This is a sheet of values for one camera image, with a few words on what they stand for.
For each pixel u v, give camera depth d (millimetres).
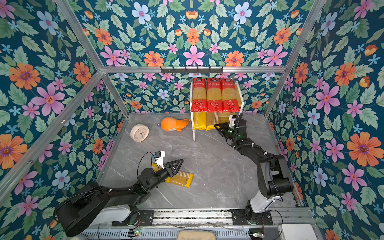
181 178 846
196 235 663
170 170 704
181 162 766
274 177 462
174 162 788
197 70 909
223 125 784
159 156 734
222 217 750
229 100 769
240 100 780
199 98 784
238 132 704
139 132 990
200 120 918
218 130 814
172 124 1047
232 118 841
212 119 915
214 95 818
